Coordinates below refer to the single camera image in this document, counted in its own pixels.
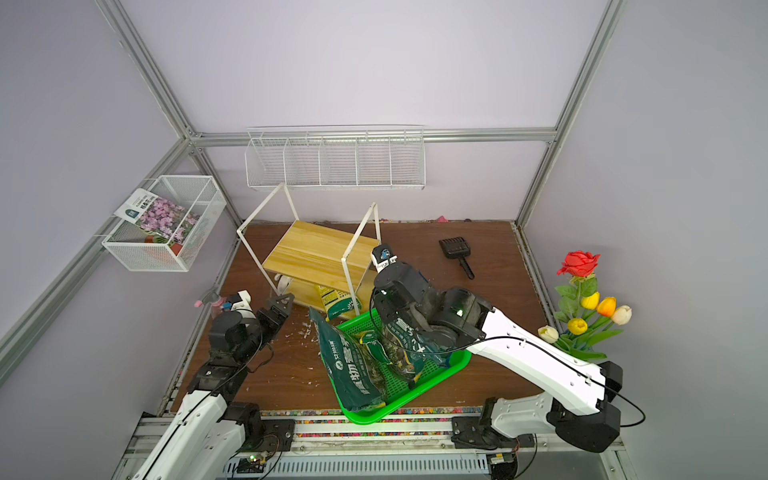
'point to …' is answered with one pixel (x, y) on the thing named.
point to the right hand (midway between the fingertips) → (383, 285)
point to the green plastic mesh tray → (365, 328)
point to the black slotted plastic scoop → (457, 248)
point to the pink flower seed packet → (158, 216)
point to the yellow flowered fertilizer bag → (336, 303)
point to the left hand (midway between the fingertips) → (291, 303)
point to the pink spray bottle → (212, 298)
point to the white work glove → (284, 283)
